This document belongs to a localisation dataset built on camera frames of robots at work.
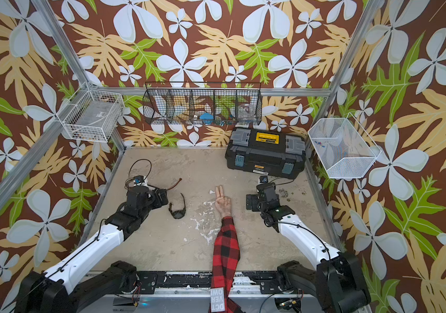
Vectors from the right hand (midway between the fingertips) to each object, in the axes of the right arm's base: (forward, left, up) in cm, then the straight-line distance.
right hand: (257, 196), depth 88 cm
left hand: (0, +44, +5) cm, 45 cm away
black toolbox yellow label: (+22, -7, +7) cm, 24 cm away
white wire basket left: (+28, +74, +25) cm, 83 cm away
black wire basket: (+42, +25, +22) cm, 53 cm away
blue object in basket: (+35, +24, +18) cm, 46 cm away
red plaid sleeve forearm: (-25, +15, -6) cm, 29 cm away
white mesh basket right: (+13, -38, +17) cm, 43 cm away
